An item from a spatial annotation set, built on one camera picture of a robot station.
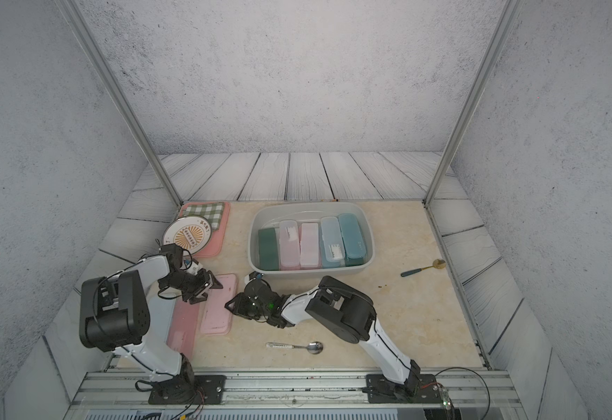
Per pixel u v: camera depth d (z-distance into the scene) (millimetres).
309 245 1012
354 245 1020
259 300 716
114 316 474
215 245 1067
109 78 823
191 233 1078
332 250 993
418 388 625
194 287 822
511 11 699
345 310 548
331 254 988
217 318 867
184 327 845
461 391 740
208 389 729
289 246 1018
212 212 1171
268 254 993
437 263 981
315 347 792
